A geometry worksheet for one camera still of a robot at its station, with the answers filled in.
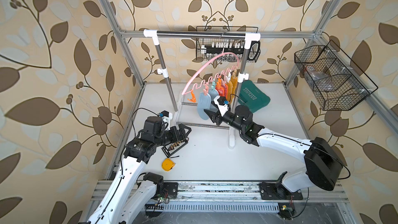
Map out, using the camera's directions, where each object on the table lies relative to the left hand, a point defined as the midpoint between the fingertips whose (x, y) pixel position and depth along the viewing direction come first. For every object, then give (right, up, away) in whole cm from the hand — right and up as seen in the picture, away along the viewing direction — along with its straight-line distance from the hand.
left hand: (184, 131), depth 72 cm
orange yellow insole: (+23, +21, +9) cm, 32 cm away
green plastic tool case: (+42, +17, +36) cm, 58 cm away
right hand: (+11, +12, +5) cm, 17 cm away
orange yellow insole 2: (+25, +24, +9) cm, 36 cm away
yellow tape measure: (-10, -20, +9) cm, 24 cm away
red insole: (+17, +19, +3) cm, 26 cm away
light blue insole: (+9, +14, +4) cm, 17 cm away
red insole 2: (+20, +19, +7) cm, 28 cm away
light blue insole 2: (+14, +18, 0) cm, 23 cm away
